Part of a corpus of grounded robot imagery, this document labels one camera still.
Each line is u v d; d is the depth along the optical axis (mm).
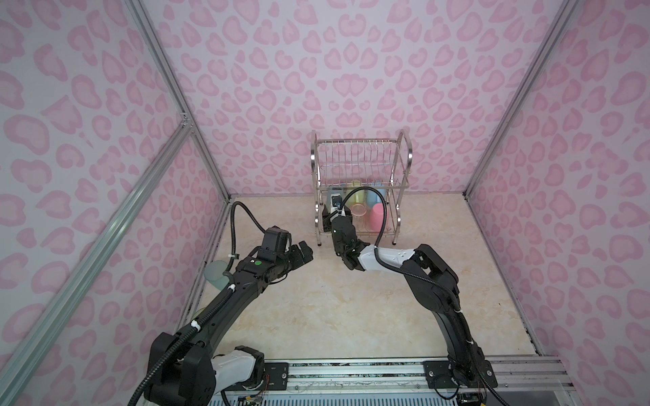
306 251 785
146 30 710
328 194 796
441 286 566
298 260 734
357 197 1034
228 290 502
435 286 511
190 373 391
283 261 687
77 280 518
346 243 743
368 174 1136
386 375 750
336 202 783
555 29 721
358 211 982
